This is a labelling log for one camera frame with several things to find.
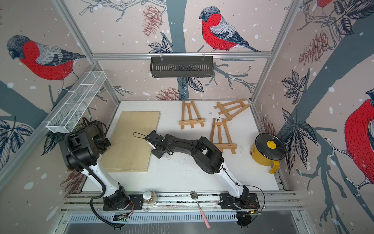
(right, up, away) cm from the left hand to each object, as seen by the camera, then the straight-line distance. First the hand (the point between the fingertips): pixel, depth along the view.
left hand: (104, 148), depth 93 cm
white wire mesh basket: (-6, +21, -21) cm, 31 cm away
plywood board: (+17, -2, -1) cm, 17 cm away
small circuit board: (+21, -29, -22) cm, 42 cm away
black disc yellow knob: (+101, +2, -12) cm, 102 cm away
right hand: (+36, -1, 0) cm, 36 cm away
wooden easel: (+90, +26, +22) cm, 96 cm away
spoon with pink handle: (+59, -21, -17) cm, 65 cm away
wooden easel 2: (+56, +17, +12) cm, 60 cm away
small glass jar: (+38, -16, -27) cm, 49 cm away
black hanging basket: (+50, +57, +13) cm, 77 cm away
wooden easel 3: (+77, +7, +5) cm, 77 cm away
